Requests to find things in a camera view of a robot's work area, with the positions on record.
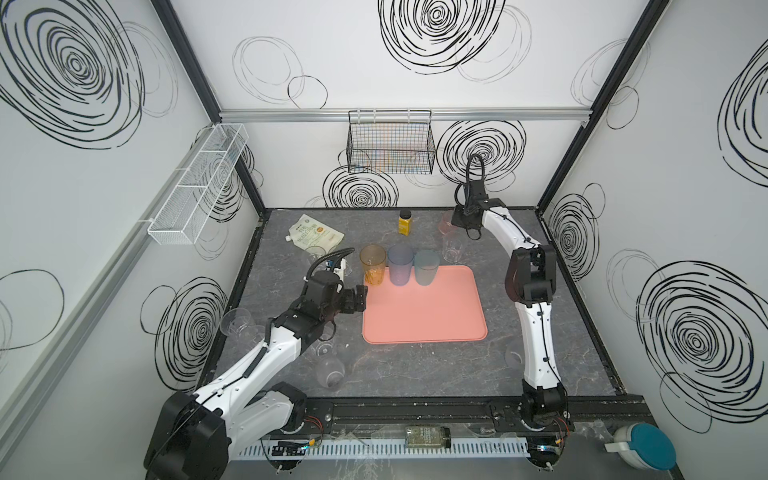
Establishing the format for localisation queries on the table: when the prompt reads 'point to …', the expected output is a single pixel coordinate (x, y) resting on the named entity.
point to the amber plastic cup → (372, 258)
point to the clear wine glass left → (237, 323)
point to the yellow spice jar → (405, 222)
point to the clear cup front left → (330, 373)
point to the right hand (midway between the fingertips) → (458, 217)
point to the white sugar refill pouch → (308, 231)
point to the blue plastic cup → (400, 262)
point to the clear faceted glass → (452, 251)
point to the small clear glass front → (324, 349)
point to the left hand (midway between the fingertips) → (355, 286)
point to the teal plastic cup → (426, 263)
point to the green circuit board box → (434, 437)
